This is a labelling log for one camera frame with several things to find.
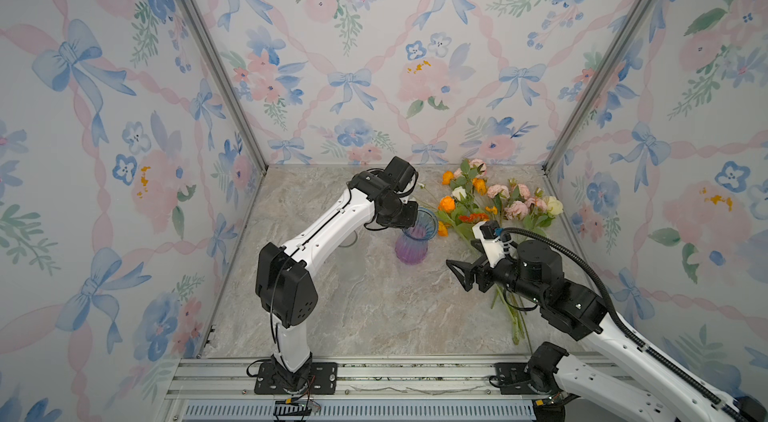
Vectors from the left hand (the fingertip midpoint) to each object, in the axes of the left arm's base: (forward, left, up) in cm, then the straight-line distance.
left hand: (414, 220), depth 81 cm
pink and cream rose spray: (+15, -43, -17) cm, 49 cm away
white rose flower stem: (+23, -17, -16) cm, 33 cm away
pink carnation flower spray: (+34, -25, -15) cm, 45 cm away
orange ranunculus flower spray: (+17, -19, -18) cm, 31 cm away
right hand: (-11, -10, +4) cm, 16 cm away
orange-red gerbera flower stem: (+9, -20, -11) cm, 25 cm away
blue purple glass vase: (+2, -1, -17) cm, 17 cm away
